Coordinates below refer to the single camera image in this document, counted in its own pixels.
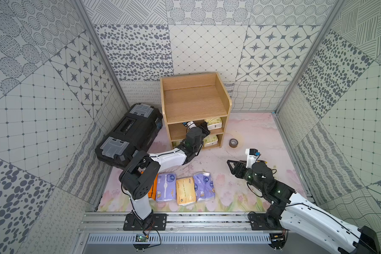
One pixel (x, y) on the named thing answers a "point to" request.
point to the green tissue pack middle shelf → (214, 123)
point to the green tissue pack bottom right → (209, 140)
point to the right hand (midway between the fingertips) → (230, 163)
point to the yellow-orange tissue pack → (186, 191)
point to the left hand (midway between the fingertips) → (208, 119)
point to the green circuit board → (142, 238)
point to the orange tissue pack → (152, 193)
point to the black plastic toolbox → (134, 133)
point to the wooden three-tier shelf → (195, 97)
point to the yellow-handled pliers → (263, 161)
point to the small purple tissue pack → (204, 186)
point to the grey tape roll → (233, 143)
